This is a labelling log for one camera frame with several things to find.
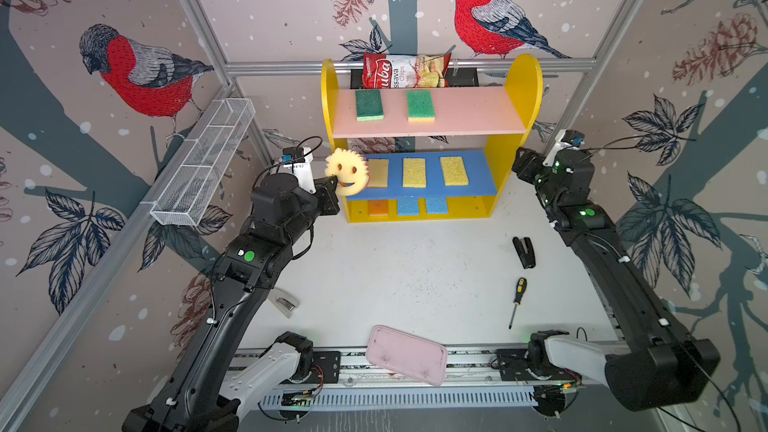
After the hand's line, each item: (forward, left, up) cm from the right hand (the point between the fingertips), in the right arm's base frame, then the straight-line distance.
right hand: (522, 156), depth 74 cm
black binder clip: (-11, -9, -34) cm, 37 cm away
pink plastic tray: (-40, +29, -31) cm, 58 cm away
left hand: (-14, +44, +7) cm, 47 cm away
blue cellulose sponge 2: (+8, +19, -32) cm, 38 cm away
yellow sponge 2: (+13, +14, -19) cm, 27 cm away
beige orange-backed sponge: (+12, +39, -18) cm, 44 cm away
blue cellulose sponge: (+6, +29, -31) cm, 43 cm away
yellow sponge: (+11, +27, -19) cm, 35 cm away
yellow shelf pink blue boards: (+35, +20, -31) cm, 51 cm away
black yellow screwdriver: (-21, -4, -34) cm, 40 cm away
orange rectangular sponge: (+4, +40, -29) cm, 49 cm away
